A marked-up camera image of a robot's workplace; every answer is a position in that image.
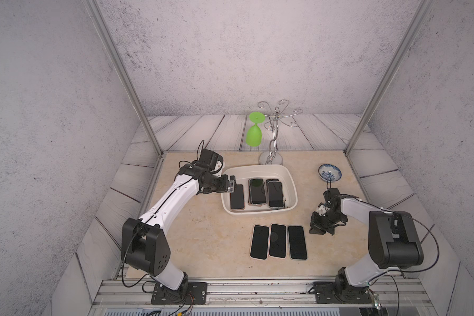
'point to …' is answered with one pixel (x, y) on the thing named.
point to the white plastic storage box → (244, 172)
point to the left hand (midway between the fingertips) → (231, 187)
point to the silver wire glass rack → (272, 157)
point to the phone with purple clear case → (275, 194)
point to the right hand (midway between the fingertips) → (312, 230)
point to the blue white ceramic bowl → (329, 173)
